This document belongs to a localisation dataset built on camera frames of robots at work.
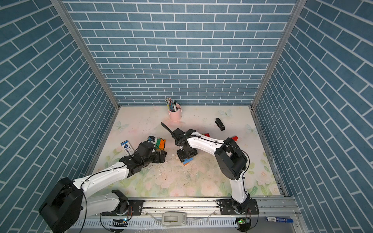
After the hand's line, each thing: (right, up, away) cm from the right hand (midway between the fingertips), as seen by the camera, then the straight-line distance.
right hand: (186, 158), depth 89 cm
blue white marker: (+46, -24, -19) cm, 55 cm away
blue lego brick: (+1, +1, -8) cm, 8 cm away
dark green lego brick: (-16, +10, -8) cm, 21 cm away
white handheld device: (-5, -23, -20) cm, 31 cm away
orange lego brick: (0, -3, 0) cm, 3 cm away
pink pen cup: (-9, +26, +19) cm, 34 cm away
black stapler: (+24, +21, +19) cm, 37 cm away
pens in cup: (-11, +34, +16) cm, 39 cm away
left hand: (-13, +4, -2) cm, 14 cm away
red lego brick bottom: (+34, +12, +10) cm, 37 cm away
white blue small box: (-39, +5, +6) cm, 40 cm away
